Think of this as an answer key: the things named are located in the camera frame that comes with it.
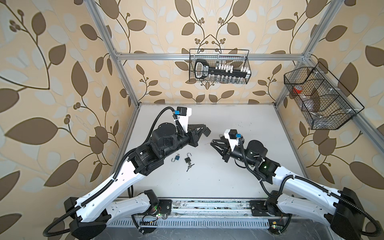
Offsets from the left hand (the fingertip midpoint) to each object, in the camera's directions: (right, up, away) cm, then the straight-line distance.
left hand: (207, 126), depth 57 cm
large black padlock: (-10, -22, +34) cm, 42 cm away
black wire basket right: (+60, +11, +16) cm, 63 cm away
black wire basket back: (+22, +37, +37) cm, 57 cm away
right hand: (+3, -8, +10) cm, 14 cm away
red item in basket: (+56, +21, +31) cm, 67 cm away
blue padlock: (-17, -21, +34) cm, 44 cm away
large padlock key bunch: (-9, -25, +31) cm, 41 cm away
